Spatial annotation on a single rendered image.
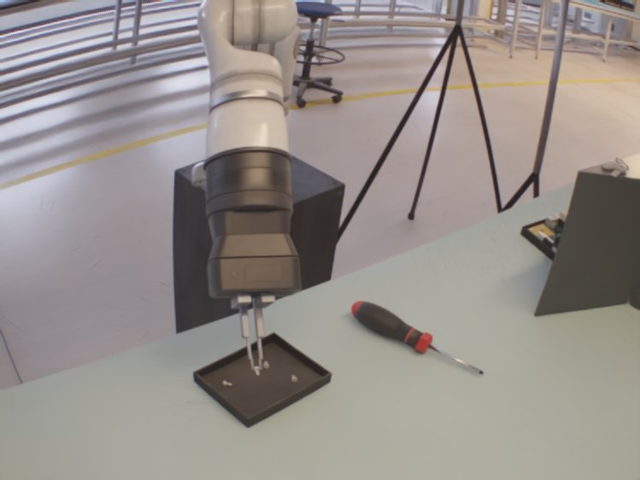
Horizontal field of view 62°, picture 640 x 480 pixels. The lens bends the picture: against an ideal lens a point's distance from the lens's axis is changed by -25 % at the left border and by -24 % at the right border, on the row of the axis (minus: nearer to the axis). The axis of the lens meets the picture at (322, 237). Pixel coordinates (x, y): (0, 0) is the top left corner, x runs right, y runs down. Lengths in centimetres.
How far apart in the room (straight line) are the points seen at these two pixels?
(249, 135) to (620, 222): 48
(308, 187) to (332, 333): 61
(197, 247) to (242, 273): 78
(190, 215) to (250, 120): 76
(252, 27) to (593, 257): 49
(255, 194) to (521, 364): 36
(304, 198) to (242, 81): 68
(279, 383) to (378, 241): 218
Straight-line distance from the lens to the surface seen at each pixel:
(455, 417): 65
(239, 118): 58
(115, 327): 224
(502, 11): 761
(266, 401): 63
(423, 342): 70
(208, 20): 64
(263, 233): 57
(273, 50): 117
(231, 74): 60
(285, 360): 67
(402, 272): 83
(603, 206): 78
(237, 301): 56
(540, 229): 100
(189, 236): 135
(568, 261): 79
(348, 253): 269
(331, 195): 130
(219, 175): 57
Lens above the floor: 146
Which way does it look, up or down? 32 degrees down
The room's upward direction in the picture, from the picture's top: 8 degrees clockwise
